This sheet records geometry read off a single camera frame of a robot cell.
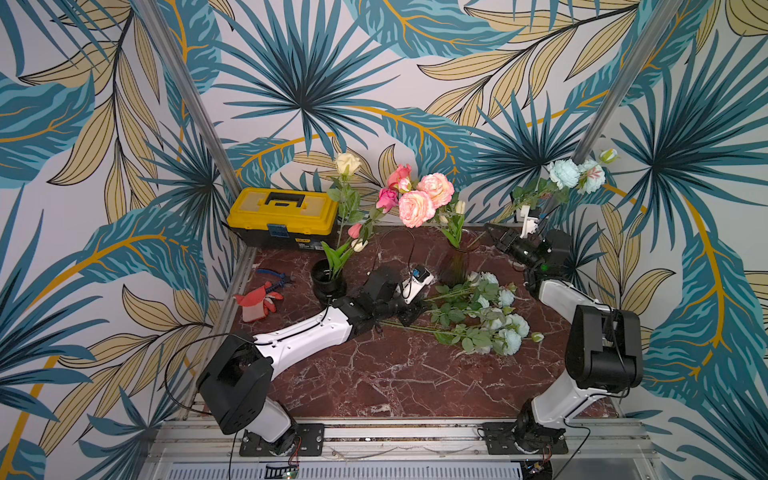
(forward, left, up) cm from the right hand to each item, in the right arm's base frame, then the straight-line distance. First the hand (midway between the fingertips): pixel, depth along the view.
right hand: (487, 225), depth 85 cm
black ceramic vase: (-10, +47, -14) cm, 50 cm away
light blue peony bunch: (-20, +2, -21) cm, 29 cm away
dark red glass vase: (-1, +7, -17) cm, 18 cm away
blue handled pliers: (+2, +65, -24) cm, 69 cm away
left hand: (-19, +19, -9) cm, 29 cm away
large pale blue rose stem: (-11, -1, -20) cm, 23 cm away
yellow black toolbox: (+14, +62, -8) cm, 64 cm away
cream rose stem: (+5, +39, +6) cm, 40 cm away
